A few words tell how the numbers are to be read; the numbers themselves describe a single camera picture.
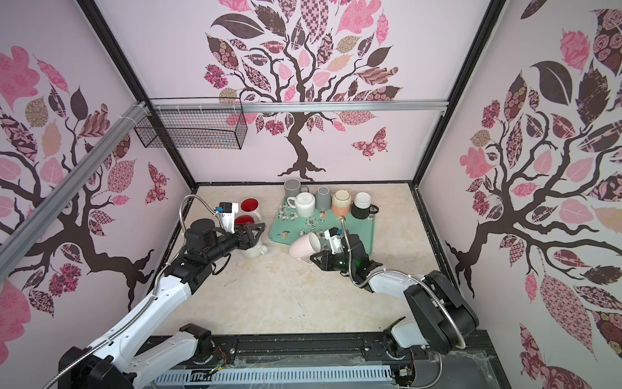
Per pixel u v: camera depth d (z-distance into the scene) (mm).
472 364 716
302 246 873
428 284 479
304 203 1037
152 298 480
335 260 761
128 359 416
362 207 1014
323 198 1039
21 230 517
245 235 670
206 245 586
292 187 1041
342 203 1004
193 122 949
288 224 1037
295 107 917
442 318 428
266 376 697
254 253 909
